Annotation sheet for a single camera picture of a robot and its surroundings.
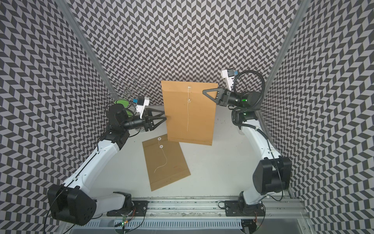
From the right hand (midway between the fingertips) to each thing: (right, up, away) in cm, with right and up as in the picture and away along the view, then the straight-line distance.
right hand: (204, 95), depth 59 cm
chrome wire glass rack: (-64, +8, +60) cm, 88 cm away
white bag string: (-26, -28, +36) cm, 53 cm away
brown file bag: (-22, -36, +30) cm, 52 cm away
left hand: (-18, -9, +8) cm, 21 cm away
